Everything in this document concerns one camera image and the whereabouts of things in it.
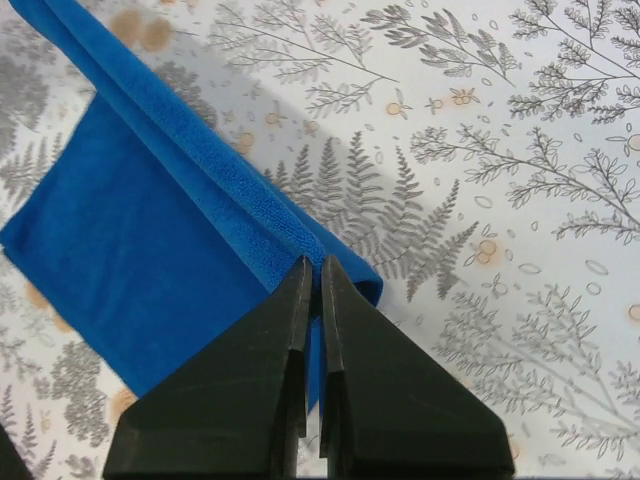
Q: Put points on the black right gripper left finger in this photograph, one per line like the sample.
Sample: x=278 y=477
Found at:
x=235 y=410

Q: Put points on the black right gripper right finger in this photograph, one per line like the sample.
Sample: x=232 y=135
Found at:
x=388 y=409

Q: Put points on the blue towel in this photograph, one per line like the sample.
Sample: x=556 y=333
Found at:
x=150 y=235

